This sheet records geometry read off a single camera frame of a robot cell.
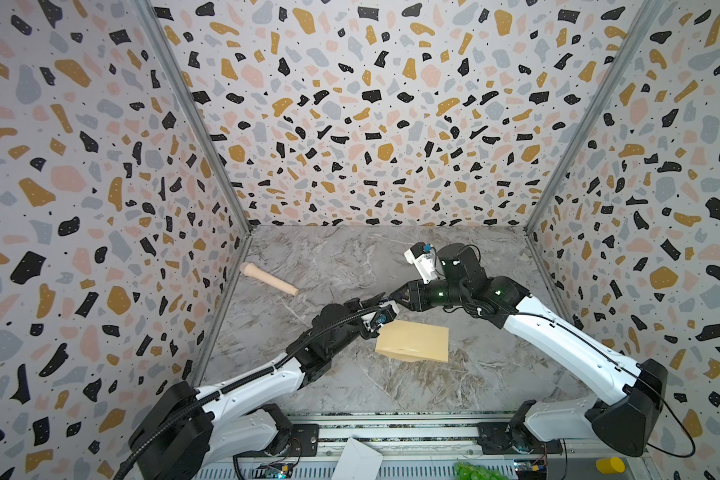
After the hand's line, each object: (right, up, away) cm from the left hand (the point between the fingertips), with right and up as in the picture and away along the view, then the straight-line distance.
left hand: (384, 291), depth 75 cm
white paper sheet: (-6, -38, -7) cm, 39 cm away
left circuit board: (-26, -42, -4) cm, 49 cm away
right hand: (+1, +1, -6) cm, 6 cm away
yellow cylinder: (+50, -38, -8) cm, 63 cm away
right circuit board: (+34, -42, -3) cm, 55 cm away
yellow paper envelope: (+10, -17, +16) cm, 25 cm away
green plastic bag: (+19, -39, -8) cm, 44 cm away
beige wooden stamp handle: (-46, +4, +30) cm, 55 cm away
